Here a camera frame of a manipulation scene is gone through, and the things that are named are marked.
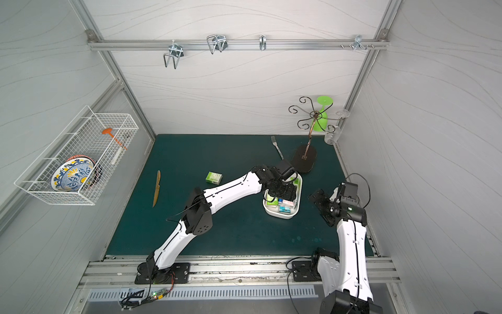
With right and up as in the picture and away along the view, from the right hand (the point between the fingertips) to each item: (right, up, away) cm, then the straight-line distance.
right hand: (317, 203), depth 79 cm
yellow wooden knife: (-76, +3, +19) cm, 79 cm away
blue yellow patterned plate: (-85, +13, -17) cm, 88 cm away
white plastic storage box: (-18, -5, +7) cm, 20 cm away
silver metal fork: (-14, +27, +39) cm, 50 cm away
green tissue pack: (-47, +8, +19) cm, 51 cm away
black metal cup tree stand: (+2, +18, +29) cm, 34 cm away
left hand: (-9, +1, +3) cm, 10 cm away
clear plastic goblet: (+12, +30, +14) cm, 36 cm away
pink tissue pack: (-11, -1, +5) cm, 12 cm away
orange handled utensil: (-87, +30, 0) cm, 92 cm away
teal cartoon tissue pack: (-13, -5, +9) cm, 16 cm away
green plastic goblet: (+5, +35, +9) cm, 37 cm away
